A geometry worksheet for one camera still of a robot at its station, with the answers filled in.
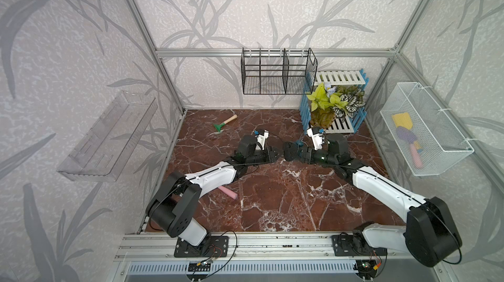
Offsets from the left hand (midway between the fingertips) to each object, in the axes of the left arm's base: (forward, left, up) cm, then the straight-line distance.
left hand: (281, 153), depth 83 cm
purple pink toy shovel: (+7, -56, +4) cm, 56 cm away
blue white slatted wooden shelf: (+28, -41, -14) cm, 51 cm away
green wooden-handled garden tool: (+28, +34, -16) cm, 46 cm away
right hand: (0, -5, +2) cm, 6 cm away
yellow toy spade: (+13, -53, +9) cm, 55 cm away
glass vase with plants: (+23, -23, +8) cm, 34 cm away
